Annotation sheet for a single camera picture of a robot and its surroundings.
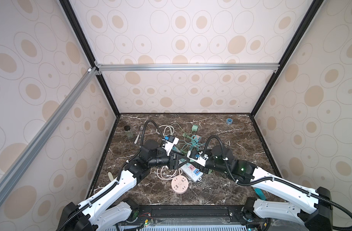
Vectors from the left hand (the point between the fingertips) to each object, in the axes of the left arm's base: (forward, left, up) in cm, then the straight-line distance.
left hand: (189, 160), depth 66 cm
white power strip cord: (+35, +16, -23) cm, 45 cm away
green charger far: (+38, -7, -25) cm, 46 cm away
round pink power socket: (-4, +4, -23) cm, 24 cm away
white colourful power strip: (+3, -3, -22) cm, 23 cm away
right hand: (+4, -2, -3) cm, 6 cm away
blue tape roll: (+46, -35, -27) cm, 64 cm away
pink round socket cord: (0, +9, -24) cm, 25 cm away
